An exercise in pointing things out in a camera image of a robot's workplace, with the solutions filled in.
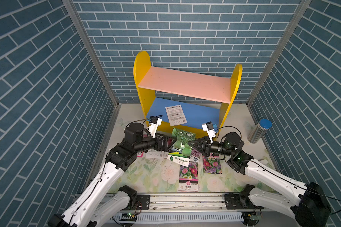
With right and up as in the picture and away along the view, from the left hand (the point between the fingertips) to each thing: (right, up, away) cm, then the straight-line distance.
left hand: (174, 139), depth 66 cm
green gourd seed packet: (+3, -6, +1) cm, 7 cm away
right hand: (+8, -2, -1) cm, 8 cm away
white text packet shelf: (0, +11, +28) cm, 30 cm away
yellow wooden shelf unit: (+7, +26, +58) cm, 64 cm away
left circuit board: (-24, -41, +6) cm, 48 cm away
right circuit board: (+40, -40, +4) cm, 57 cm away
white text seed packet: (-13, -14, +25) cm, 32 cm away
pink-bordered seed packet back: (-23, -14, +26) cm, 37 cm away
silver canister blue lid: (+52, +2, +21) cm, 56 cm away
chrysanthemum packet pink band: (+8, -26, +17) cm, 32 cm away
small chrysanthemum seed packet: (+23, -19, +21) cm, 37 cm away
